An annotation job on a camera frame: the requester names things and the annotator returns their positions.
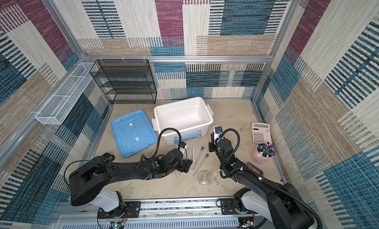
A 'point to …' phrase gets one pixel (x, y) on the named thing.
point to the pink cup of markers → (264, 151)
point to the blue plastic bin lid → (133, 132)
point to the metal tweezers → (176, 174)
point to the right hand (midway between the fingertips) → (213, 136)
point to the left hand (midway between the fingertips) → (187, 157)
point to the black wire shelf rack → (126, 81)
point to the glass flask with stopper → (204, 177)
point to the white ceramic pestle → (194, 160)
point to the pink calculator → (261, 133)
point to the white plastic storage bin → (184, 121)
